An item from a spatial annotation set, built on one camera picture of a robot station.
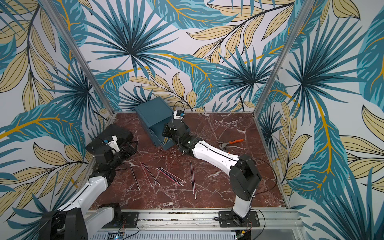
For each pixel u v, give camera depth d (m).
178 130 0.59
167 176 0.88
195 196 0.81
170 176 0.88
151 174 0.88
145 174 0.88
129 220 0.74
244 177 0.45
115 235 0.72
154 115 0.88
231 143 1.01
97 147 0.66
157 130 0.85
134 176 0.88
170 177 0.88
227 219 0.73
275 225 0.75
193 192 0.82
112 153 0.68
